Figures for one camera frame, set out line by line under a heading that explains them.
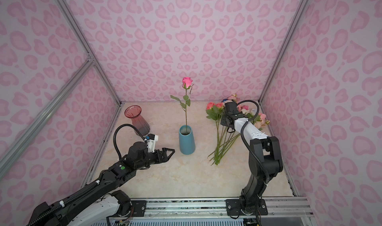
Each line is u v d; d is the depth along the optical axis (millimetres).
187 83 705
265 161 480
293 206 763
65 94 721
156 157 691
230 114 732
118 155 622
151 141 720
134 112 903
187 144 853
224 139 979
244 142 484
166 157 690
